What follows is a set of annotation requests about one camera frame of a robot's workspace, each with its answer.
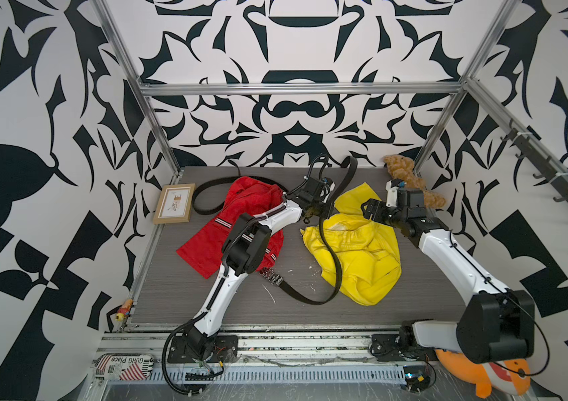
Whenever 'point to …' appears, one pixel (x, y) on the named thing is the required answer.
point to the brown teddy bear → (403, 168)
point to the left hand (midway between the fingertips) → (331, 203)
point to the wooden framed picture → (174, 204)
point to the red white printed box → (124, 367)
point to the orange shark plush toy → (511, 376)
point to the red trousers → (245, 195)
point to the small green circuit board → (417, 378)
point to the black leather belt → (218, 210)
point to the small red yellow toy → (124, 310)
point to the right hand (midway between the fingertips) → (372, 203)
